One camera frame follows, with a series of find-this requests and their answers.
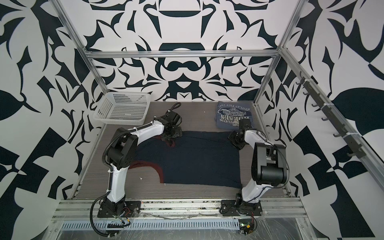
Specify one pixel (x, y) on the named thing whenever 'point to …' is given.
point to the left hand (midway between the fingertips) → (177, 131)
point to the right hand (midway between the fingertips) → (232, 139)
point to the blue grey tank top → (228, 113)
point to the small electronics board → (246, 226)
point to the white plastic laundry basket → (122, 107)
